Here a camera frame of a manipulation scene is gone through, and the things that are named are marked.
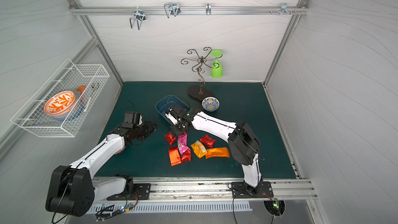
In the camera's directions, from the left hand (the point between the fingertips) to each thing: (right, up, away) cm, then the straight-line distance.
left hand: (155, 128), depth 86 cm
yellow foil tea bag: (+25, -11, -2) cm, 27 cm away
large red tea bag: (+11, -15, -3) cm, 19 cm away
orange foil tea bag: (+38, -13, -2) cm, 40 cm away
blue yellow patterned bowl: (+32, +13, +21) cm, 41 cm away
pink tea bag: (+15, -8, 0) cm, 17 cm away
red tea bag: (+8, -6, +2) cm, 10 cm away
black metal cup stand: (+23, +22, +27) cm, 41 cm away
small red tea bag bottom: (+18, -15, -4) cm, 24 cm away
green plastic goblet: (+36, +35, +12) cm, 52 cm away
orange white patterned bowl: (-33, +14, -23) cm, 43 cm away
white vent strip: (+3, -34, -16) cm, 38 cm away
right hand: (+12, +1, -1) cm, 12 cm away
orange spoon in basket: (-32, +22, -13) cm, 41 cm away
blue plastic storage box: (0, +13, +18) cm, 22 cm away
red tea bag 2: (+30, -8, +2) cm, 31 cm away
